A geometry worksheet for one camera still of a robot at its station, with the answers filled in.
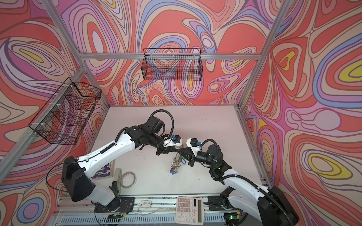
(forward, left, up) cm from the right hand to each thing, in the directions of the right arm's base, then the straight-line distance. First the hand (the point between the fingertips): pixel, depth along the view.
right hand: (179, 154), depth 73 cm
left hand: (+2, +1, +1) cm, 2 cm away
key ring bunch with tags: (+3, +2, -15) cm, 16 cm away
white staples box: (-19, +19, -17) cm, 32 cm away
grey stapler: (-6, +36, -15) cm, 40 cm away
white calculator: (-23, -4, -17) cm, 29 cm away
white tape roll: (-7, +31, -17) cm, 36 cm away
